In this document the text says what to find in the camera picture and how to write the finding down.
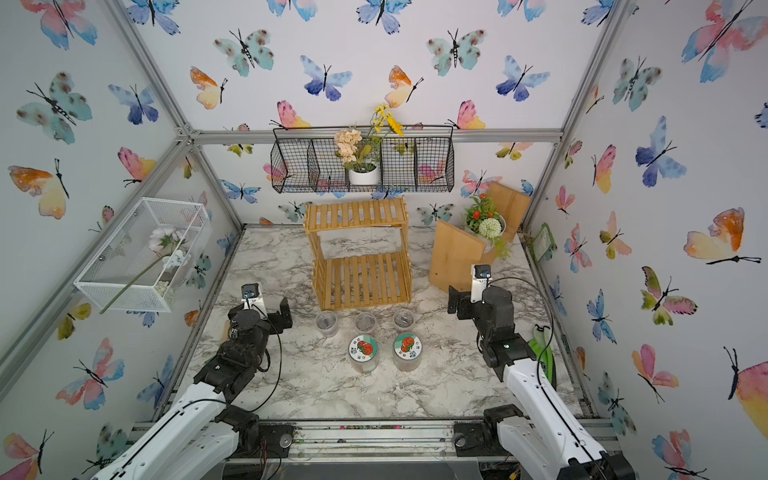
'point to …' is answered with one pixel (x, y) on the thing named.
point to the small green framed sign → (543, 244)
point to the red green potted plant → (484, 222)
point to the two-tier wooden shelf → (360, 280)
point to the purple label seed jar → (326, 323)
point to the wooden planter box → (454, 253)
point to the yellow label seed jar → (403, 319)
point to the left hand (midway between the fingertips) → (270, 298)
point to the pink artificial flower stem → (162, 241)
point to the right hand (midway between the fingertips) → (472, 283)
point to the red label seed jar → (365, 323)
